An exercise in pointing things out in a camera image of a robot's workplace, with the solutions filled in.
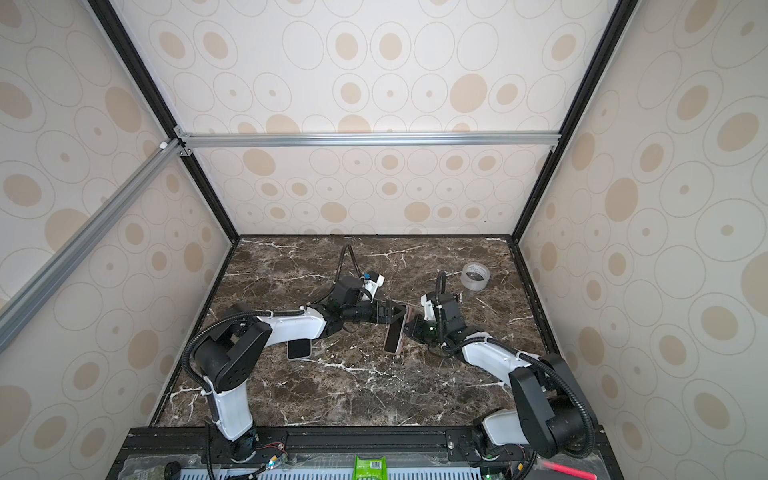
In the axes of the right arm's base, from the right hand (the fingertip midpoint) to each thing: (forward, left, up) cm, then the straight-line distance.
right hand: (412, 326), depth 88 cm
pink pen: (-33, -37, -7) cm, 50 cm away
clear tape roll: (+25, -23, -7) cm, 35 cm away
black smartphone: (-7, +33, -4) cm, 34 cm away
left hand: (+2, +2, +4) cm, 5 cm away
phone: (-3, +6, -4) cm, 7 cm away
